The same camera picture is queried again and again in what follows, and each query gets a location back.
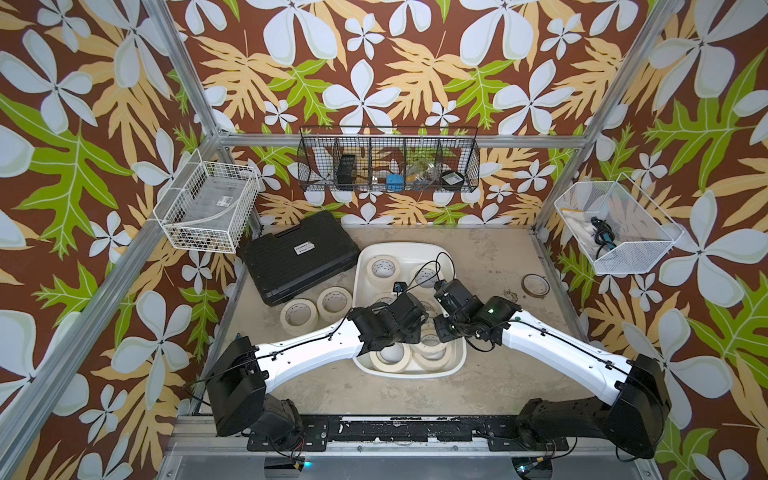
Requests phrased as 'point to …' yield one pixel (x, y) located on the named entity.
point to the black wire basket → (384, 158)
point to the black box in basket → (345, 172)
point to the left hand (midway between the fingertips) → (416, 324)
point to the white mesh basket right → (615, 228)
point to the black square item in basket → (452, 179)
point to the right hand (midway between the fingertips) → (436, 324)
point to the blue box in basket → (394, 183)
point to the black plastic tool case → (285, 261)
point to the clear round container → (423, 174)
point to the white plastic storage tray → (408, 254)
